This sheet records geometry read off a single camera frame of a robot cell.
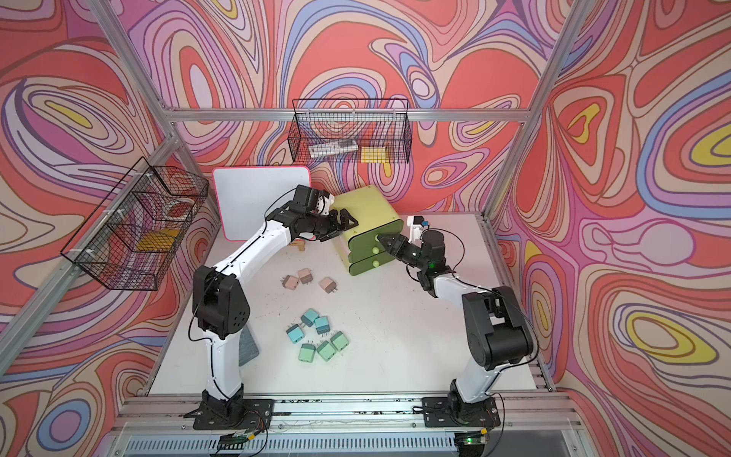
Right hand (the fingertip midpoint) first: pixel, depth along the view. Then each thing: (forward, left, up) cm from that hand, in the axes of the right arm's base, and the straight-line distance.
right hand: (380, 244), depth 88 cm
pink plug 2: (-1, +26, -15) cm, 30 cm away
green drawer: (+2, +2, -8) cm, 8 cm away
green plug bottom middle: (-27, +17, -15) cm, 36 cm away
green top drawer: (0, +4, 0) cm, 4 cm away
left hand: (+5, +9, +4) cm, 10 cm away
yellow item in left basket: (-8, +57, +15) cm, 59 cm away
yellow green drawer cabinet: (+7, +1, +4) cm, 9 cm away
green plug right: (-24, +13, -16) cm, 32 cm away
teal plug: (-19, +19, -16) cm, 31 cm away
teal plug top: (-17, +23, -15) cm, 32 cm away
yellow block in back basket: (+24, +1, +17) cm, 29 cm away
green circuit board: (-48, +40, -18) cm, 65 cm away
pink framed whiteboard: (+22, +46, +4) cm, 51 cm away
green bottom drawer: (0, +7, -11) cm, 13 cm away
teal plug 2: (-21, +27, -16) cm, 38 cm away
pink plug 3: (-5, +18, -15) cm, 24 cm away
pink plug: (-3, +32, -16) cm, 35 cm away
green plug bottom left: (-27, +23, -16) cm, 39 cm away
